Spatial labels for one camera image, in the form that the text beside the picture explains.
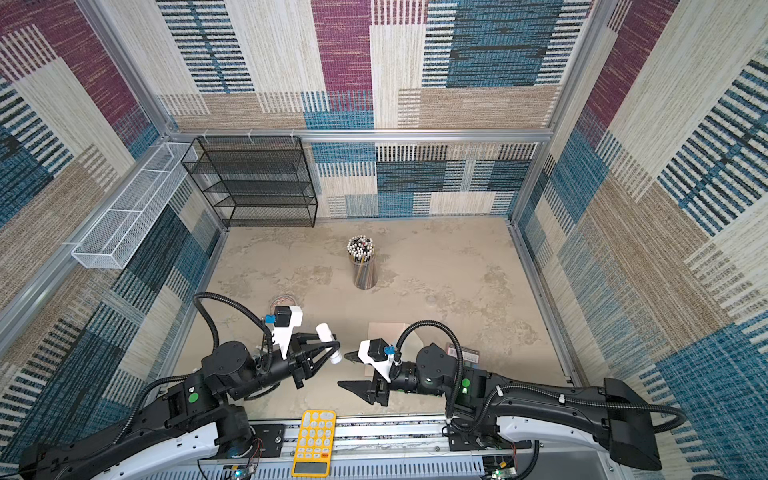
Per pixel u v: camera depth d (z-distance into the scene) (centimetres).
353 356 63
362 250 87
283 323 54
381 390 55
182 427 49
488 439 65
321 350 62
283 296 97
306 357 56
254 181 109
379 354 52
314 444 72
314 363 58
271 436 74
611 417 44
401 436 76
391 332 90
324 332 59
